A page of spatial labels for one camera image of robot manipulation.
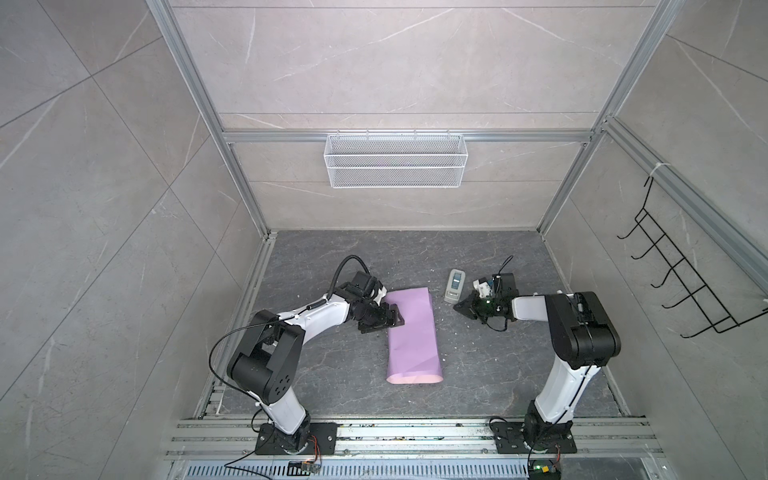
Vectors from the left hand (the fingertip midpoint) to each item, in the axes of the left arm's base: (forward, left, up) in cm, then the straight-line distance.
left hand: (394, 319), depth 89 cm
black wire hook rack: (-17, -64, +28) cm, 72 cm away
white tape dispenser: (+13, -22, -1) cm, 25 cm away
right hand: (+7, -21, -5) cm, 23 cm away
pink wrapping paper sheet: (-10, -5, +1) cm, 11 cm away
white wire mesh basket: (+48, -3, +24) cm, 53 cm away
